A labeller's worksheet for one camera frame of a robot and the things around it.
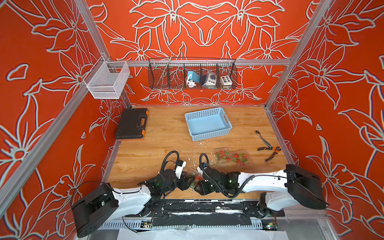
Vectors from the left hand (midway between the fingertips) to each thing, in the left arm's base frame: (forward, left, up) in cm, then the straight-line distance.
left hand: (192, 176), depth 81 cm
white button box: (+54, -19, +27) cm, 63 cm away
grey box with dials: (+50, -9, +30) cm, 59 cm away
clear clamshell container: (+11, -33, -1) cm, 34 cm away
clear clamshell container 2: (+11, -18, -1) cm, 21 cm away
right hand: (-8, -2, +1) cm, 8 cm away
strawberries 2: (-1, -3, +2) cm, 4 cm away
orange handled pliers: (+21, -53, -1) cm, 57 cm away
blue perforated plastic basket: (+41, -8, -2) cm, 42 cm away
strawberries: (+16, -19, -3) cm, 25 cm away
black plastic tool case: (+35, +46, -1) cm, 58 cm away
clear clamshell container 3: (+3, 0, -2) cm, 4 cm away
